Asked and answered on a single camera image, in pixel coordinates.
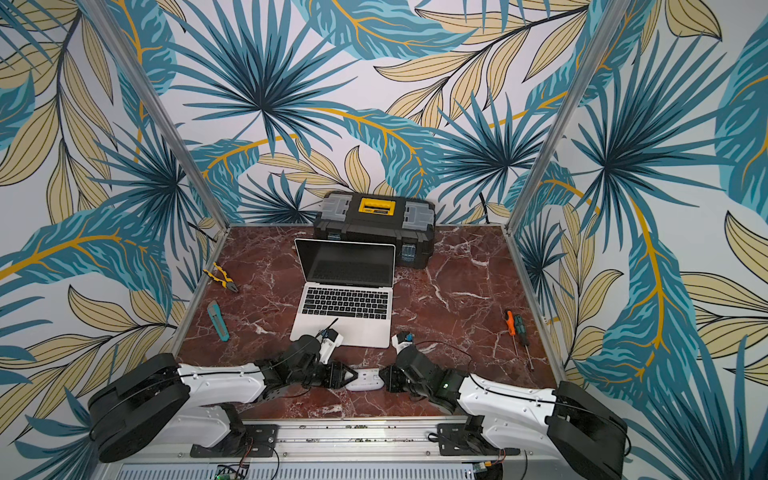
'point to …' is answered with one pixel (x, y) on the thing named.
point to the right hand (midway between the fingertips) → (371, 390)
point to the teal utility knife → (216, 315)
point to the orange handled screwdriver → (512, 329)
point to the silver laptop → (349, 288)
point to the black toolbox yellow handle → (408, 222)
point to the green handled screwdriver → (518, 320)
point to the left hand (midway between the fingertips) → (351, 380)
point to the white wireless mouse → (367, 379)
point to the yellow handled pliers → (226, 282)
